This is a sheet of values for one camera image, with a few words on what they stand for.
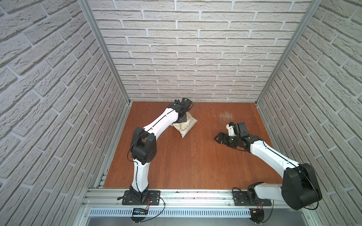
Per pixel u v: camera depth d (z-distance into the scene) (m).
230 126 0.81
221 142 0.77
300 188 0.41
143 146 0.51
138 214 0.71
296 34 0.79
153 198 0.73
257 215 0.70
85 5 0.69
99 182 0.81
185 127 0.92
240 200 0.73
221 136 0.78
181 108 0.65
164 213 0.70
